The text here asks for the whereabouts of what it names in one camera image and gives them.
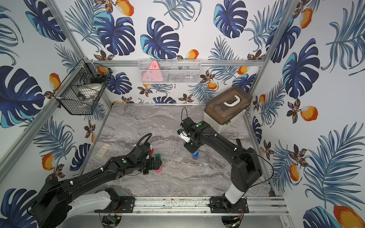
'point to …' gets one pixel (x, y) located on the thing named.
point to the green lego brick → (158, 155)
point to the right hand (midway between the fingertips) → (193, 146)
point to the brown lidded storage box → (223, 108)
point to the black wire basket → (67, 92)
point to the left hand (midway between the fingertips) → (156, 161)
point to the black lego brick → (145, 172)
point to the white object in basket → (90, 90)
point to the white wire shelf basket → (171, 71)
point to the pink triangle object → (153, 74)
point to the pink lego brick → (159, 170)
